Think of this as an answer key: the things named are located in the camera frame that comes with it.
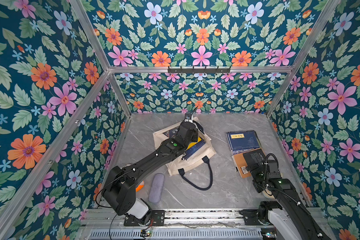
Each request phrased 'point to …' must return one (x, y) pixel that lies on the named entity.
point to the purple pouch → (155, 194)
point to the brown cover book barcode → (246, 162)
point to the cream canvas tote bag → (180, 164)
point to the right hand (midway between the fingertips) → (250, 171)
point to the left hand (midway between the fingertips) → (196, 127)
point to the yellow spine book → (192, 144)
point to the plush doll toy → (140, 186)
